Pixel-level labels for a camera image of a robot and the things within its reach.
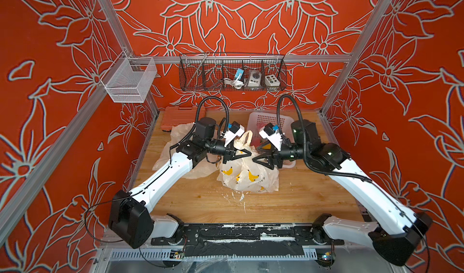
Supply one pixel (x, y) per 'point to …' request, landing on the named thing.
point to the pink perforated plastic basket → (257, 120)
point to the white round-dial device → (254, 79)
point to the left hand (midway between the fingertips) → (249, 153)
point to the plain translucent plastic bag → (203, 168)
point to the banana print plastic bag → (244, 174)
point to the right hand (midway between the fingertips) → (253, 154)
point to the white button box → (270, 80)
